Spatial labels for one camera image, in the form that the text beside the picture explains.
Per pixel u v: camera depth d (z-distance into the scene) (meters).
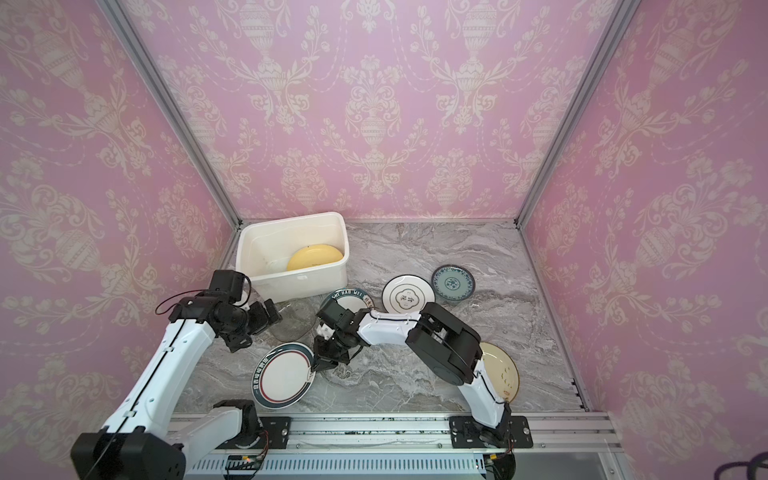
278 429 0.75
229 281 0.62
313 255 1.05
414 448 0.74
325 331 0.83
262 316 0.71
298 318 0.95
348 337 0.67
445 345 0.55
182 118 0.90
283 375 0.83
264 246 1.01
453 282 1.03
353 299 0.97
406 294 1.00
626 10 0.67
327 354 0.76
